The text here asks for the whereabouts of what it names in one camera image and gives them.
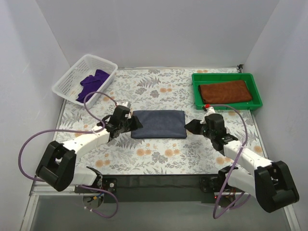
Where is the grey cloth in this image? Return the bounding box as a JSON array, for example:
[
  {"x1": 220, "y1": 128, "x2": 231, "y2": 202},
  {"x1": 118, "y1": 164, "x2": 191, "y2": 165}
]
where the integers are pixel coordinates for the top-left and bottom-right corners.
[{"x1": 131, "y1": 110, "x2": 187, "y2": 139}]

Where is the brown towel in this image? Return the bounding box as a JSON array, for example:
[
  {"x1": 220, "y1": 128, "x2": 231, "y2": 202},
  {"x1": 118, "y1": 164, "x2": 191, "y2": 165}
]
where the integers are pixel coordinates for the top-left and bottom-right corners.
[{"x1": 198, "y1": 80, "x2": 253, "y2": 104}]

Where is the purple cloth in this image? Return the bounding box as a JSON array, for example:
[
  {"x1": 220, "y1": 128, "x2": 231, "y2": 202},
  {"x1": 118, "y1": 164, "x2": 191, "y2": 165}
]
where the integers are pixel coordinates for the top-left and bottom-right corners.
[{"x1": 77, "y1": 69, "x2": 109, "y2": 103}]

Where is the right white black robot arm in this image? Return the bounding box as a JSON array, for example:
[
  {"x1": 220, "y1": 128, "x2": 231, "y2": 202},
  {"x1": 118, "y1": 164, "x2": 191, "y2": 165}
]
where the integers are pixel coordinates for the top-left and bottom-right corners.
[{"x1": 185, "y1": 117, "x2": 299, "y2": 213}]

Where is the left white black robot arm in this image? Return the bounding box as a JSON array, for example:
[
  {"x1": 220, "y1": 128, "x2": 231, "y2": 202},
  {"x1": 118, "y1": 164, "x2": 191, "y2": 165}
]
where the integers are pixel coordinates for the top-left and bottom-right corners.
[{"x1": 36, "y1": 115, "x2": 143, "y2": 192}]

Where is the green plastic tray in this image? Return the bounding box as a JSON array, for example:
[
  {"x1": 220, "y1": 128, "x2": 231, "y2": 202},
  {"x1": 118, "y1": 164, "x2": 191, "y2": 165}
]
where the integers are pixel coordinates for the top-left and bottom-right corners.
[{"x1": 192, "y1": 73, "x2": 263, "y2": 110}]

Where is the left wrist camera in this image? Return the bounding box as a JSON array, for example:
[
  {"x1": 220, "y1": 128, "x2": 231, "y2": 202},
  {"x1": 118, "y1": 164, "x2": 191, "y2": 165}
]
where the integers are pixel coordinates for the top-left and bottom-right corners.
[{"x1": 109, "y1": 102, "x2": 131, "y2": 125}]

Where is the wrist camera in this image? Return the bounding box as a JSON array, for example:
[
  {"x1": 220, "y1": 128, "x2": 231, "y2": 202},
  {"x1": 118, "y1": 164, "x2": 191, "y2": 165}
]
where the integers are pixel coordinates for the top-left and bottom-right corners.
[
  {"x1": 200, "y1": 104, "x2": 225, "y2": 131},
  {"x1": 109, "y1": 102, "x2": 131, "y2": 125}
]

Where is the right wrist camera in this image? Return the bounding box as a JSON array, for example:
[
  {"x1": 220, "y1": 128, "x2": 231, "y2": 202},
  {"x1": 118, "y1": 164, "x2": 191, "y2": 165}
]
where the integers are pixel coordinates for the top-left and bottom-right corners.
[{"x1": 200, "y1": 104, "x2": 225, "y2": 131}]

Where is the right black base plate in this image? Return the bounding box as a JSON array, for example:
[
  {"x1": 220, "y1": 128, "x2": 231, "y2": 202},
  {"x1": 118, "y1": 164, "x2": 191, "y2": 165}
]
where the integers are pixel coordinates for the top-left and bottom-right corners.
[{"x1": 201, "y1": 175, "x2": 247, "y2": 193}]

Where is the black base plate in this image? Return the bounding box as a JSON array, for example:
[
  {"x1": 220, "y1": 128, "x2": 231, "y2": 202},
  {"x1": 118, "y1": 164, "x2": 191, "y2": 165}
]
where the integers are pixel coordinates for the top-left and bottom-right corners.
[
  {"x1": 74, "y1": 178, "x2": 117, "y2": 193},
  {"x1": 201, "y1": 175, "x2": 247, "y2": 193}
]

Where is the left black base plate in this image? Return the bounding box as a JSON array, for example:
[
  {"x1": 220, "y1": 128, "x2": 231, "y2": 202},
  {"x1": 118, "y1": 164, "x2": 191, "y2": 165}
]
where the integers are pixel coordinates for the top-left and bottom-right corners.
[{"x1": 74, "y1": 178, "x2": 117, "y2": 193}]

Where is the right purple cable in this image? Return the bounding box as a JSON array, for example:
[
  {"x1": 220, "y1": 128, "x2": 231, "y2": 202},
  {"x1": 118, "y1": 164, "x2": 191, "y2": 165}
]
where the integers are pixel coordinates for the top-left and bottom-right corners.
[{"x1": 209, "y1": 104, "x2": 251, "y2": 219}]

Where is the aluminium frame rail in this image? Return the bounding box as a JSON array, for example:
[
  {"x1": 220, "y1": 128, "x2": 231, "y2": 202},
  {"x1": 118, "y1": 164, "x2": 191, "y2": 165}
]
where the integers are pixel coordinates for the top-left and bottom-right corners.
[{"x1": 30, "y1": 181, "x2": 84, "y2": 196}]

